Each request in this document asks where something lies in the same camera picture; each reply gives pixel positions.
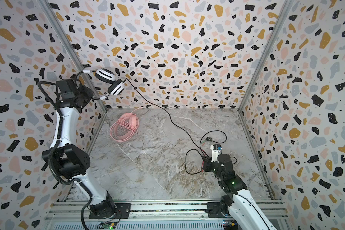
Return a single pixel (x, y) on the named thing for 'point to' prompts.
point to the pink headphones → (124, 128)
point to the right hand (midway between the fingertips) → (201, 155)
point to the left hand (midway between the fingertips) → (91, 86)
